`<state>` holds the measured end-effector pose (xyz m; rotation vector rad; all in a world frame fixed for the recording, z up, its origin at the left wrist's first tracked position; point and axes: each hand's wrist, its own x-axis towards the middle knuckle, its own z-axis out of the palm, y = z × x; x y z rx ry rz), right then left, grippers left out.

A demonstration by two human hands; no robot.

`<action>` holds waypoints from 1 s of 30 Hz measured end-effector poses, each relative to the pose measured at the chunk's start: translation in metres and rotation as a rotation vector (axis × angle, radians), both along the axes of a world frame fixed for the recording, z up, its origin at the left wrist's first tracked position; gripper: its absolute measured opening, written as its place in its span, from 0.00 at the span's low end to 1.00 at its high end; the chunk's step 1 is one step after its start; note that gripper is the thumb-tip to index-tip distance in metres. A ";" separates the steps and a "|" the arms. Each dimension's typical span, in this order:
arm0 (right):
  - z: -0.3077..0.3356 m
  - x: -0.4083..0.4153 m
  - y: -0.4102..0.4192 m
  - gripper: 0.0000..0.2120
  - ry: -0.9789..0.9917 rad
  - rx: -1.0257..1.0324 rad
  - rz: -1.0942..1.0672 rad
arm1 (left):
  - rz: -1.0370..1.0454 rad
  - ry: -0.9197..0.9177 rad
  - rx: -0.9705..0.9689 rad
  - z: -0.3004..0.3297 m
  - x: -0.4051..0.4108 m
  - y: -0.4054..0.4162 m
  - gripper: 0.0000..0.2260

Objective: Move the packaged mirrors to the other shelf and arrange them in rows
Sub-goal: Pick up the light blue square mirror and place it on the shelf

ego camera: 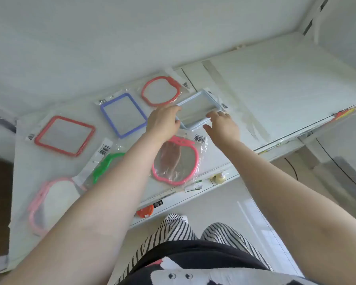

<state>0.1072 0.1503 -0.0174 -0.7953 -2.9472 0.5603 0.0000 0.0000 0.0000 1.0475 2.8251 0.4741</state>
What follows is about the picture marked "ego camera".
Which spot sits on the person's left forearm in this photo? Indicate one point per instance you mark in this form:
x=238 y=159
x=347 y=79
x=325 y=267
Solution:
x=92 y=219

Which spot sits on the black printed shirt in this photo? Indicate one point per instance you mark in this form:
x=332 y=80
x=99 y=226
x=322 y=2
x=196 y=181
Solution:
x=195 y=258

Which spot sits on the red rectangular mirror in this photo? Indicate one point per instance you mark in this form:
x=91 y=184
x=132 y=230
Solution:
x=65 y=135

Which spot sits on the white dotted shoe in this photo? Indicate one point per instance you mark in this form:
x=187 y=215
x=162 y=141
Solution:
x=183 y=218

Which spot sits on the light blue rectangular mirror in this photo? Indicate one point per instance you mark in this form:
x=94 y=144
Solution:
x=195 y=106

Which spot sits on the person's right hand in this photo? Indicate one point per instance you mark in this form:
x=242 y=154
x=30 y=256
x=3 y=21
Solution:
x=224 y=127

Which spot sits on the green white price label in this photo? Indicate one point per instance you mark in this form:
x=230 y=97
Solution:
x=193 y=186

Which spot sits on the clear tape strip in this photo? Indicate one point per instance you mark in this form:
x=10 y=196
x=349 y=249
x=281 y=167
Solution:
x=234 y=97

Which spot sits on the brown cardboard box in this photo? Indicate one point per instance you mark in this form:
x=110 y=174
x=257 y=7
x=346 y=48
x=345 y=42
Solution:
x=0 y=204

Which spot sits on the black white striped trousers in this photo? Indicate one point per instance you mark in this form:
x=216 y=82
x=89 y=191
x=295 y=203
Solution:
x=166 y=234

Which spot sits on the red yellow sticker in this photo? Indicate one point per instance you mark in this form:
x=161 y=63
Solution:
x=345 y=113

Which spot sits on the orange round lid container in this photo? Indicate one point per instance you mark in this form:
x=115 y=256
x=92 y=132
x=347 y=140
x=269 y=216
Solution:
x=145 y=211

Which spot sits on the person's left hand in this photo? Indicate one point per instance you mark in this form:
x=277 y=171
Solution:
x=163 y=121

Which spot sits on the person's right forearm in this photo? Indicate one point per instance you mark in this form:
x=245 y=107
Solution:
x=299 y=219

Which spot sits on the small black package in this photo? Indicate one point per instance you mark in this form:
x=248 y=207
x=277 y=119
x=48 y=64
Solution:
x=158 y=204

